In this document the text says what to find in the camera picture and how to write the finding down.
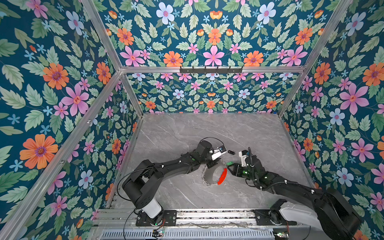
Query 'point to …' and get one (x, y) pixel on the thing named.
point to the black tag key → (231, 152)
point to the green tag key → (230, 163)
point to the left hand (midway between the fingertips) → (221, 152)
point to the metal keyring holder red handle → (215, 174)
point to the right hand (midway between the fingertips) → (229, 167)
